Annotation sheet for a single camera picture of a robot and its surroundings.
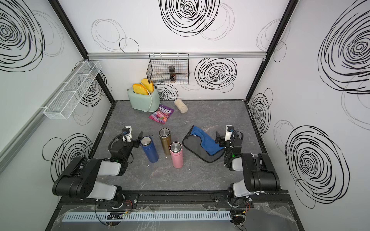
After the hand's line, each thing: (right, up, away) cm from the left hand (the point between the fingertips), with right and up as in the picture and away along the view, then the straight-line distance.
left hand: (133, 131), depth 88 cm
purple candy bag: (+14, +11, +19) cm, 26 cm away
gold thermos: (+22, 0, -13) cm, 25 cm away
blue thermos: (+14, -7, -13) cm, 20 cm away
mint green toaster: (+6, +19, +14) cm, 24 cm away
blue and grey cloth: (+44, -10, +5) cm, 45 cm away
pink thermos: (+28, -7, -19) cm, 34 cm away
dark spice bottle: (+25, +35, -2) cm, 42 cm away
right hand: (+59, 0, +2) cm, 59 cm away
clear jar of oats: (+29, +17, +22) cm, 40 cm away
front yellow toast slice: (0, +28, +11) cm, 30 cm away
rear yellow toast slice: (+6, +31, +16) cm, 36 cm away
